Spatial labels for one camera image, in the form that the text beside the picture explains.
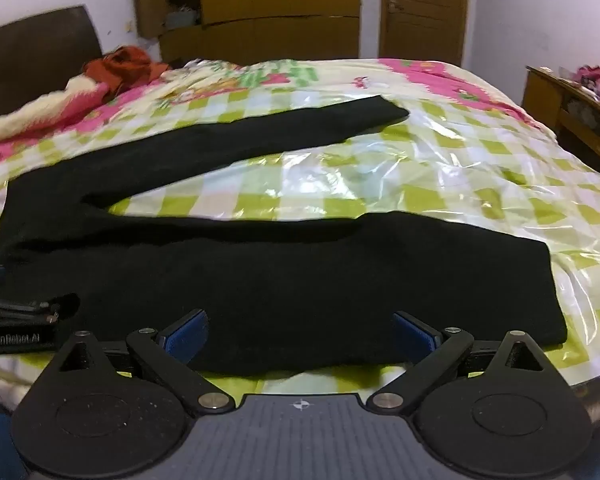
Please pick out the white pink fluffy blanket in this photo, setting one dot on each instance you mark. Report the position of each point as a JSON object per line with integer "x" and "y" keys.
{"x": 40, "y": 105}

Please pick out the clear plastic sheet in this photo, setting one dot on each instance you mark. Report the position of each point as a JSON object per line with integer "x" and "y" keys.
{"x": 380, "y": 175}

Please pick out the wooden wardrobe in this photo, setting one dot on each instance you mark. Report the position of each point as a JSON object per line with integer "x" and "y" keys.
{"x": 260, "y": 5}

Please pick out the black pants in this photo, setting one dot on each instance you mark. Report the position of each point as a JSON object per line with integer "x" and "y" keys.
{"x": 280, "y": 285}

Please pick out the folded clothes pile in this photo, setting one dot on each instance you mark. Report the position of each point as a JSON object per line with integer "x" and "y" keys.
{"x": 182, "y": 19}

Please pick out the checkered floral bed sheet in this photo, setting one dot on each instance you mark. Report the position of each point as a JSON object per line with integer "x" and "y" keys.
{"x": 430, "y": 85}

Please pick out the wooden desk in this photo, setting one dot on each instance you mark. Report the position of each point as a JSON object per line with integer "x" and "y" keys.
{"x": 545, "y": 95}

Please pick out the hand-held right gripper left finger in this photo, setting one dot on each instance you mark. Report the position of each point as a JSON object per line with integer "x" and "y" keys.
{"x": 186, "y": 334}

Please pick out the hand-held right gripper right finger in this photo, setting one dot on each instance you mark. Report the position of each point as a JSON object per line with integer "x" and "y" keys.
{"x": 414, "y": 334}

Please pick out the red cloth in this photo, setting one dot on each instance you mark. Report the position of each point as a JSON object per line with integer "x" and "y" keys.
{"x": 125, "y": 65}

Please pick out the dark brown headboard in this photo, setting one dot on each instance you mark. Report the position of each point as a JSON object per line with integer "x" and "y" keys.
{"x": 30, "y": 60}

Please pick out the wooden door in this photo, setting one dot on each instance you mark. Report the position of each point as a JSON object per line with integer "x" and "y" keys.
{"x": 425, "y": 10}

